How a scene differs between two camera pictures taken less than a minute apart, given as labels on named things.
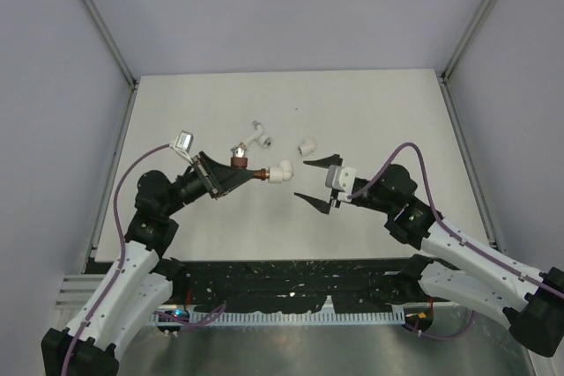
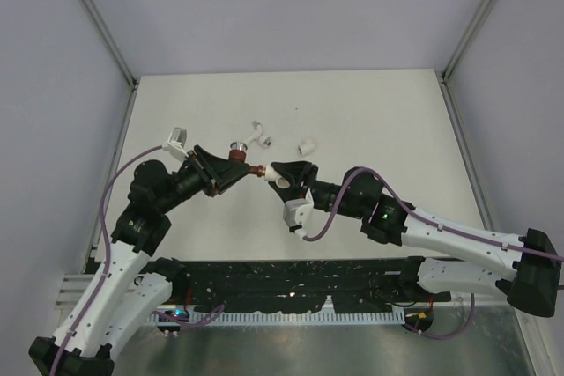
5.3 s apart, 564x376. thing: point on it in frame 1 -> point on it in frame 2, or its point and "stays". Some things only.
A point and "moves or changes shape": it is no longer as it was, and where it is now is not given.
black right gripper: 325,161 -> 297,172
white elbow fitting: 283,173 moves or changes shape
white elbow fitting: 307,147 stays
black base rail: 294,285 stays
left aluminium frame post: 99,21 stays
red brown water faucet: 239,159 stays
